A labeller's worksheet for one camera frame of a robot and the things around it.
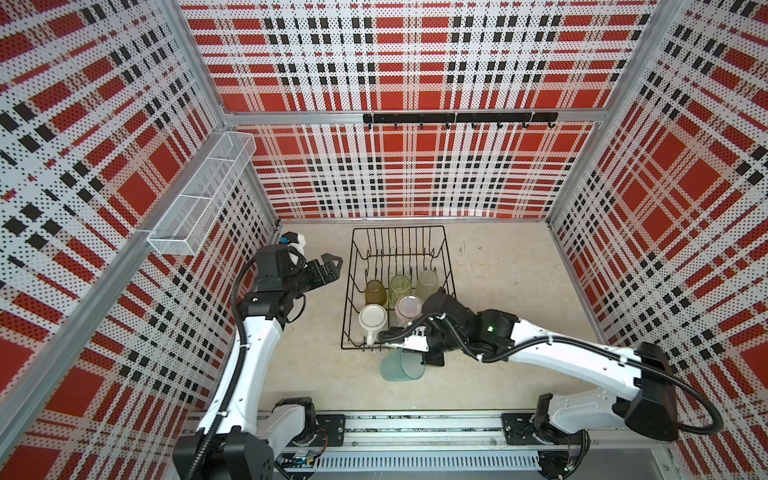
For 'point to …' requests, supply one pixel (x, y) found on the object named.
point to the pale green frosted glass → (427, 284)
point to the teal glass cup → (402, 365)
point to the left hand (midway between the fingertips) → (329, 270)
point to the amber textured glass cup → (375, 293)
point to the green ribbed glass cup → (399, 287)
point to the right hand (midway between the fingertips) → (408, 345)
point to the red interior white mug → (372, 317)
